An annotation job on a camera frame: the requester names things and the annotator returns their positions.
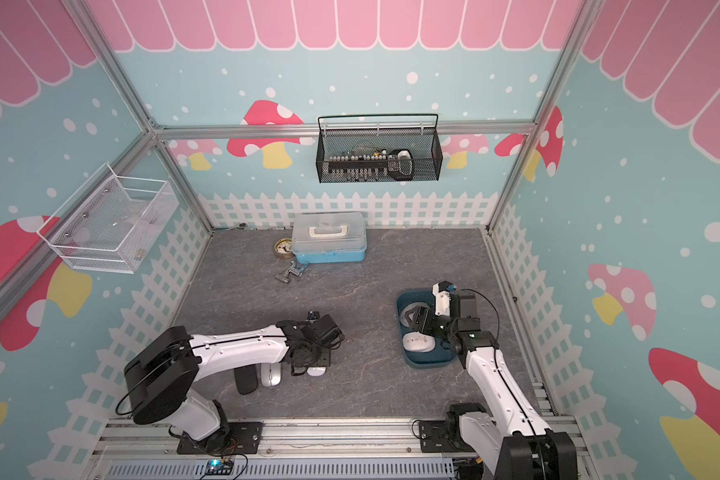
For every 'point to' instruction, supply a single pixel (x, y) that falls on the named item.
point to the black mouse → (247, 378)
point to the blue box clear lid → (324, 237)
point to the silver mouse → (270, 374)
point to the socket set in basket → (394, 163)
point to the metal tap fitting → (292, 269)
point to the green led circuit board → (219, 467)
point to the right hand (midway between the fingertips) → (416, 314)
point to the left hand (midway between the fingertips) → (320, 360)
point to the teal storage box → (442, 353)
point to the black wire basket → (383, 147)
